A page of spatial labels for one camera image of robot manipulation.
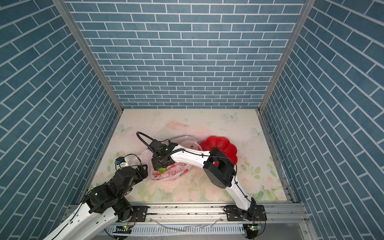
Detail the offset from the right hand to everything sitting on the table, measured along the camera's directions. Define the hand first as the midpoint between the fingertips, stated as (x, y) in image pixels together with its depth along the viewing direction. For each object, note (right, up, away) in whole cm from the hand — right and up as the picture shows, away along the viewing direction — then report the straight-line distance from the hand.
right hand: (157, 163), depth 86 cm
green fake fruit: (+3, -4, -1) cm, 5 cm away
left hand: (-4, -1, -8) cm, 9 cm away
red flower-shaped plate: (+40, +10, +13) cm, 43 cm away
